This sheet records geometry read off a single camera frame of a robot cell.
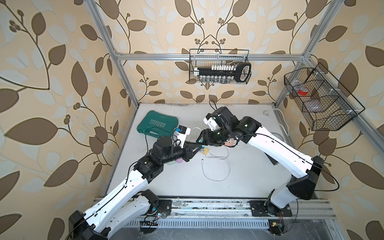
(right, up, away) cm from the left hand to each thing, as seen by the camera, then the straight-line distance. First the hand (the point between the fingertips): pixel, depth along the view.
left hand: (197, 144), depth 68 cm
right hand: (+1, +1, +2) cm, 2 cm away
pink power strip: (+13, +2, -9) cm, 16 cm away
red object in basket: (+57, +26, +13) cm, 64 cm away
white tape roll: (+54, 0, +29) cm, 61 cm away
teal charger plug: (+2, -1, 0) cm, 3 cm away
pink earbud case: (-8, -6, -6) cm, 11 cm away
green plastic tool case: (-29, +8, +35) cm, 46 cm away
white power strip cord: (+53, +17, +46) cm, 72 cm away
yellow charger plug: (+6, -8, +26) cm, 27 cm away
